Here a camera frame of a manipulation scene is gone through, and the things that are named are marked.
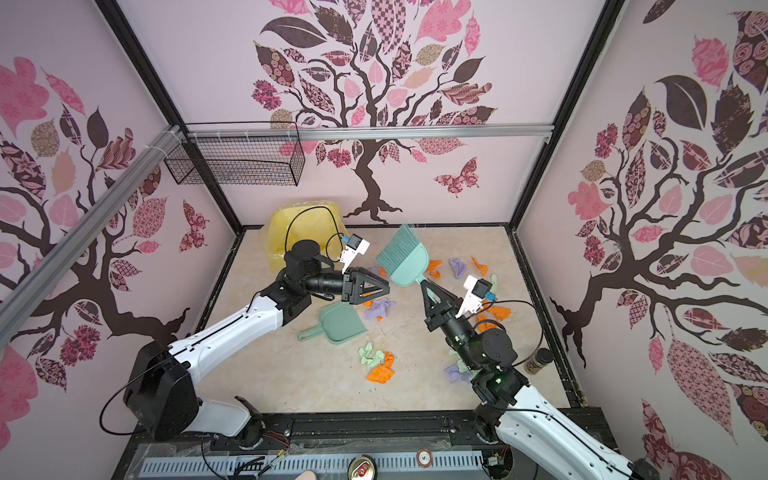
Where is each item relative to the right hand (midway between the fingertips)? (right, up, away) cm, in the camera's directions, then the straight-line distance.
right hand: (427, 282), depth 63 cm
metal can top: (-14, -38, -3) cm, 41 cm away
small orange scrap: (+26, +1, +43) cm, 50 cm away
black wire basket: (-57, +39, +32) cm, 76 cm away
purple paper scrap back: (+16, +1, +44) cm, 47 cm away
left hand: (-9, -3, +3) cm, 10 cm away
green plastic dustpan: (-25, -16, +29) cm, 42 cm away
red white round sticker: (0, -43, +7) cm, 44 cm away
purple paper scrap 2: (+10, -28, +19) cm, 35 cm away
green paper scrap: (-15, -24, +21) cm, 35 cm away
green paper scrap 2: (+12, -25, +20) cm, 34 cm away
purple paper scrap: (-12, -11, +30) cm, 34 cm away
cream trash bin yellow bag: (-33, +17, +30) cm, 47 cm away
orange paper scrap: (-10, -28, +20) cm, 36 cm away
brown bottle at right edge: (+32, -21, +13) cm, 40 cm away
